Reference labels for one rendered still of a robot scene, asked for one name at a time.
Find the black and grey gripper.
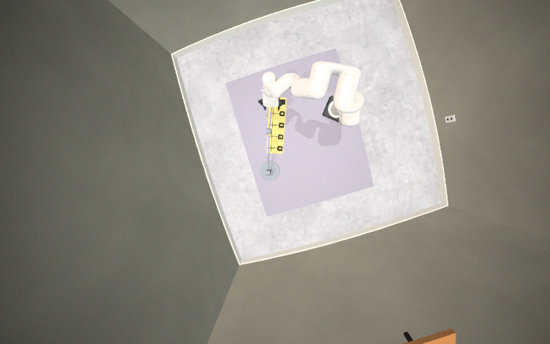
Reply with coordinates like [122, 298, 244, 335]
[259, 93, 284, 111]

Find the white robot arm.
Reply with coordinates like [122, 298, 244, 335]
[261, 62, 365, 126]

